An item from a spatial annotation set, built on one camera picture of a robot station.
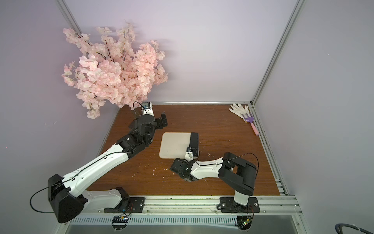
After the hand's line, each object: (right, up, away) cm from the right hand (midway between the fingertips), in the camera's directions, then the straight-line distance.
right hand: (186, 160), depth 88 cm
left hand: (-15, +30, -15) cm, 36 cm away
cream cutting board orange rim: (-9, +8, +6) cm, 13 cm away
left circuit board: (-33, -26, -17) cm, 45 cm away
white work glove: (+42, +32, +27) cm, 60 cm away
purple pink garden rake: (+48, +25, +20) cm, 57 cm away
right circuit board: (+29, -25, -19) cm, 42 cm away
